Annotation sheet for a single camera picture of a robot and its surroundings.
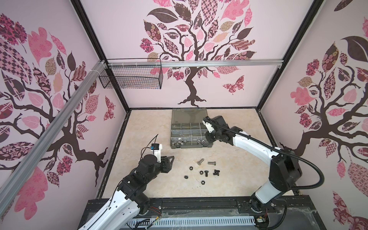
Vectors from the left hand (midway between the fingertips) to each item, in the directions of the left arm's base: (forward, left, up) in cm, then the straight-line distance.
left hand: (170, 160), depth 75 cm
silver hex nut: (+20, -7, -13) cm, 25 cm away
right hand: (+19, -21, -1) cm, 28 cm away
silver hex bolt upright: (+5, -16, -14) cm, 22 cm away
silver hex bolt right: (+4, -25, -15) cm, 29 cm away
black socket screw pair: (-2, -27, -14) cm, 30 cm away
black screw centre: (-2, -21, -15) cm, 26 cm away
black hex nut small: (-2, -18, -14) cm, 23 cm away
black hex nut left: (-4, -8, -14) cm, 17 cm away
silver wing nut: (+19, +1, -13) cm, 23 cm away
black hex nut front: (-8, -18, -14) cm, 24 cm away
